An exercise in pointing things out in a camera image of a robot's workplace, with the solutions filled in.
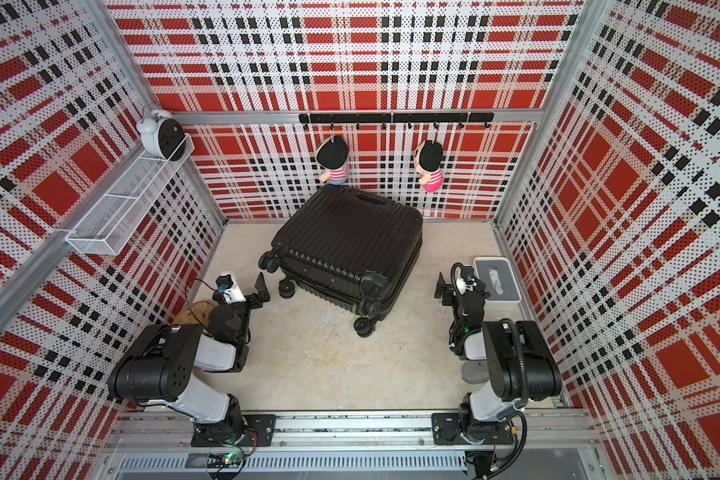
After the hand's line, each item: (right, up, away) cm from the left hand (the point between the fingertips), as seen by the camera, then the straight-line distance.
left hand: (253, 275), depth 89 cm
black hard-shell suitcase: (+28, +8, +15) cm, 32 cm away
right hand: (+64, 0, +2) cm, 64 cm away
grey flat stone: (+65, -26, -9) cm, 70 cm away
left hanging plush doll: (+23, +38, +3) cm, 45 cm away
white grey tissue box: (+79, -2, +9) cm, 80 cm away
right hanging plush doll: (+55, +38, +9) cm, 67 cm away
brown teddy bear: (-15, -11, -4) cm, 19 cm away
